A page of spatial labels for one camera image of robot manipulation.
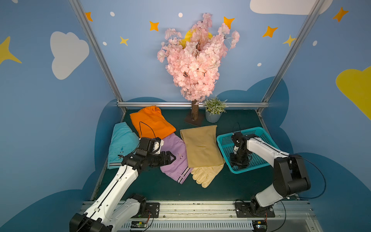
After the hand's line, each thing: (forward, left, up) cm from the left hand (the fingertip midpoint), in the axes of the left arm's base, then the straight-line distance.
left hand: (170, 157), depth 78 cm
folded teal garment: (+15, +34, -10) cm, 38 cm away
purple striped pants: (-2, -4, -13) cm, 13 cm away
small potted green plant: (+39, -28, +1) cm, 48 cm away
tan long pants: (+15, -19, -12) cm, 27 cm away
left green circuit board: (-29, +15, -16) cm, 37 cm away
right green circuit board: (-28, -47, -17) cm, 58 cm away
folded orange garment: (+35, +20, -14) cm, 43 cm away
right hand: (+2, -39, -11) cm, 41 cm away
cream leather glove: (-4, -20, -15) cm, 25 cm away
